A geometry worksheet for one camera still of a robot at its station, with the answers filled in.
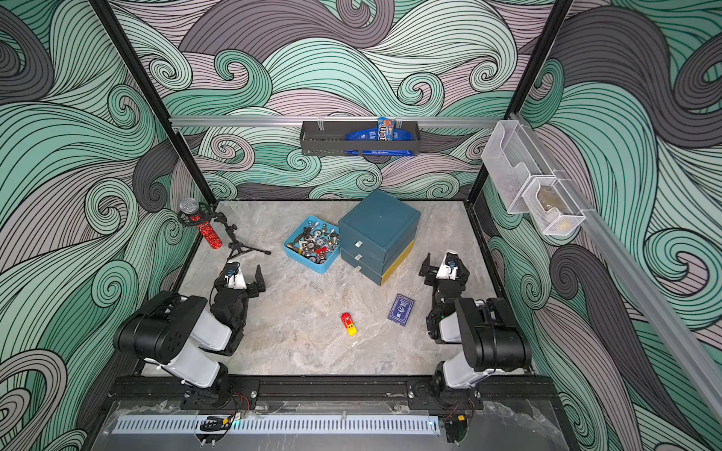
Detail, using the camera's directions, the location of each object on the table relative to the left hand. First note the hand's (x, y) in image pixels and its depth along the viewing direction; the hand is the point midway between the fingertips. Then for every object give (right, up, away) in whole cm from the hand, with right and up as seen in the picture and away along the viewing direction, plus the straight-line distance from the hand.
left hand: (242, 266), depth 88 cm
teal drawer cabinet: (+43, +10, -7) cm, 45 cm away
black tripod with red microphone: (-13, +17, -5) cm, 22 cm away
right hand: (+67, +2, -1) cm, 67 cm away
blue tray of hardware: (+21, +6, +18) cm, 28 cm away
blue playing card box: (+51, -14, -1) cm, 53 cm away
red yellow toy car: (+35, -17, -4) cm, 39 cm away
